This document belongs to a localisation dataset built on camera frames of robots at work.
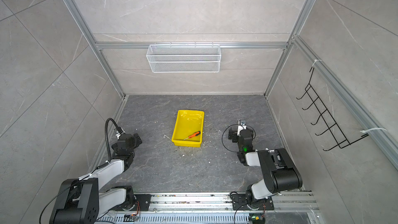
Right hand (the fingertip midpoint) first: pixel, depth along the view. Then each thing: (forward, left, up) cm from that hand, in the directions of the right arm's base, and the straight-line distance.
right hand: (239, 126), depth 94 cm
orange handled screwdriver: (-3, +28, -4) cm, 28 cm away
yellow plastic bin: (+8, +33, -7) cm, 35 cm away
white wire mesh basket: (+39, +34, +24) cm, 57 cm away
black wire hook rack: (-18, -32, +25) cm, 44 cm away
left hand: (-6, +67, +3) cm, 67 cm away
